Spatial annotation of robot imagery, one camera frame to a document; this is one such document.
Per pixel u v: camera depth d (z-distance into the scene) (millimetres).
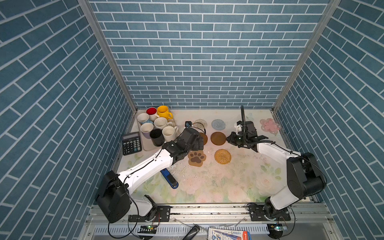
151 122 1016
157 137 937
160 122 1050
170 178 865
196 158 941
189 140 605
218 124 1118
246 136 722
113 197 395
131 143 987
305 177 456
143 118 1081
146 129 1021
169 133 985
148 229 722
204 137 1040
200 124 720
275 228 718
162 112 1079
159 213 726
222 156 938
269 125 1116
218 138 1025
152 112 1092
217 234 680
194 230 660
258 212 739
